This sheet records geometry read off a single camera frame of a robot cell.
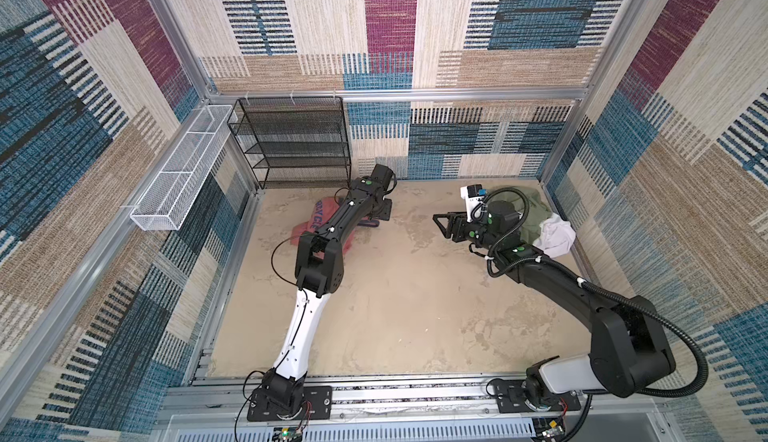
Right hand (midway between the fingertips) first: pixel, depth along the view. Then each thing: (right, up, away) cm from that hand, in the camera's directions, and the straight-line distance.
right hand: (441, 219), depth 84 cm
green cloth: (+34, +2, +16) cm, 37 cm away
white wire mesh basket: (-67, +7, -11) cm, 68 cm away
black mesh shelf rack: (-48, +27, +25) cm, 61 cm away
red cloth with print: (-38, +1, +21) cm, 44 cm away
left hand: (-18, +4, +19) cm, 26 cm away
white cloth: (+40, -6, +16) cm, 44 cm away
